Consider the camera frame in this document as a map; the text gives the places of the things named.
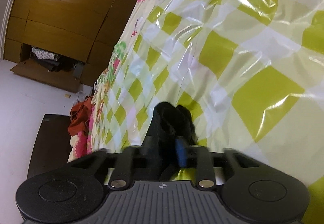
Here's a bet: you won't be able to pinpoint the black pants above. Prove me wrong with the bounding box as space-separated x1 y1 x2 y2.
151 102 179 140

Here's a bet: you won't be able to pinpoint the open wooden drawer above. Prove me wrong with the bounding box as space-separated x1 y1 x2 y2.
11 44 85 93

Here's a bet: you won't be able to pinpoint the green white checkered plastic cover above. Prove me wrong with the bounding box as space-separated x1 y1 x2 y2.
99 0 323 223

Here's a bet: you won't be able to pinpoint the brown wooden wardrobe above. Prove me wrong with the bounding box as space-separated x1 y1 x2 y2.
2 0 137 86

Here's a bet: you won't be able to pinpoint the dark wooden headboard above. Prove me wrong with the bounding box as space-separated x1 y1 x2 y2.
27 114 72 178

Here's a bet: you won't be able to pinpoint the pink floral bed quilt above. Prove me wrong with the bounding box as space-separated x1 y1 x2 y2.
67 0 188 163

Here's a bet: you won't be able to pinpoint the red cloth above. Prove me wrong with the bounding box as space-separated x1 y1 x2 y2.
68 96 93 136

